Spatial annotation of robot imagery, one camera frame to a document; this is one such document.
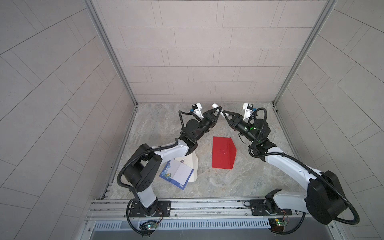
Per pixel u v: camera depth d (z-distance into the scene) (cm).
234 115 67
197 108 71
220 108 71
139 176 44
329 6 71
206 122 68
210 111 69
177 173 82
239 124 66
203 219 69
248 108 68
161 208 71
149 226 65
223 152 91
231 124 66
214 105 72
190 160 87
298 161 48
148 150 46
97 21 75
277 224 68
